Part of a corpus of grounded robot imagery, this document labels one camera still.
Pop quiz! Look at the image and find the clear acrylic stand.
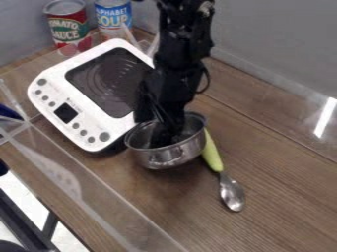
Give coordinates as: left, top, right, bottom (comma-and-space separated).
124, 25, 160, 57

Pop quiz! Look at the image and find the white and black stove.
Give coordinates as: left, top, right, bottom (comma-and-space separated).
27, 38, 153, 153

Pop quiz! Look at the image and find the clear acrylic front barrier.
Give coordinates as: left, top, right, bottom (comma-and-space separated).
0, 79, 188, 252

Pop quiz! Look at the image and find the black metal table frame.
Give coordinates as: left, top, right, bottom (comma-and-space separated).
0, 189, 61, 252

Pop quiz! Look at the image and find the tomato sauce can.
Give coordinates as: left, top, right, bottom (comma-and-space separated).
43, 0, 93, 57

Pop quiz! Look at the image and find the alphabet soup can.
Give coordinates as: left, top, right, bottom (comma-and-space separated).
95, 0, 133, 41

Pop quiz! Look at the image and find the spoon with green handle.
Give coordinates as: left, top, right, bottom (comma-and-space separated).
202, 132, 245, 212

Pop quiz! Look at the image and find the silver steel pot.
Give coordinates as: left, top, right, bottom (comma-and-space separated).
125, 111, 206, 170

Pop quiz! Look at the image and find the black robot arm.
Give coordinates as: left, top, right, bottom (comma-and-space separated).
134, 0, 214, 148

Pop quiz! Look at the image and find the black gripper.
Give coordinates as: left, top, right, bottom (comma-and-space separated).
134, 30, 213, 148

